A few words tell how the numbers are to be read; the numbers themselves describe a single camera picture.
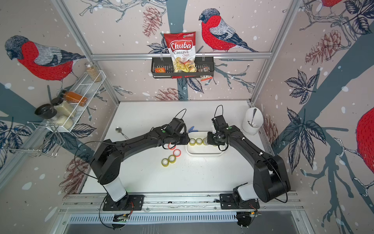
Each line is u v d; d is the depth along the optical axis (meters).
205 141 0.86
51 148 0.69
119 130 1.01
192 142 0.95
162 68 0.93
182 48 0.81
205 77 0.90
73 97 0.72
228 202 0.73
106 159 0.51
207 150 0.88
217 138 0.70
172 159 0.89
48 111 0.57
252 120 0.97
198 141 0.96
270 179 0.42
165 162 0.88
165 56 0.91
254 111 0.95
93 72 0.85
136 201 0.73
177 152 0.92
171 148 0.73
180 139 0.75
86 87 0.86
